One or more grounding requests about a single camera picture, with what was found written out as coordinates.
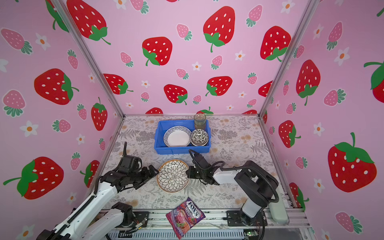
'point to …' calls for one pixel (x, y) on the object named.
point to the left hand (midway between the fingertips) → (154, 175)
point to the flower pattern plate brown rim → (172, 177)
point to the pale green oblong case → (278, 210)
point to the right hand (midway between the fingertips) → (184, 172)
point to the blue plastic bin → (161, 148)
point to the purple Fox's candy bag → (184, 217)
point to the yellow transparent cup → (200, 125)
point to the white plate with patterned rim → (177, 136)
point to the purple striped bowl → (199, 142)
